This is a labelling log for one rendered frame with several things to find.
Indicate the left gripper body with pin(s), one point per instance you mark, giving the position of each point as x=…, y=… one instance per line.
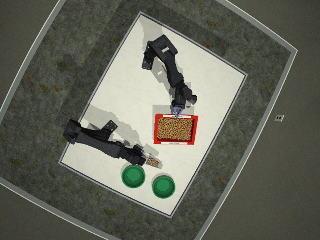
x=176, y=102

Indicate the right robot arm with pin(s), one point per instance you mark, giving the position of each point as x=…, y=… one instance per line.
x=99, y=139

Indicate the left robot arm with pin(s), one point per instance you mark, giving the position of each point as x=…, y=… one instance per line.
x=175, y=79

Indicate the green bowl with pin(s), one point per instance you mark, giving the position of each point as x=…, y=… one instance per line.
x=133, y=176
x=163, y=187

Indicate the red box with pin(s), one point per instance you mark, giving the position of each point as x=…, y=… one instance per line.
x=176, y=141

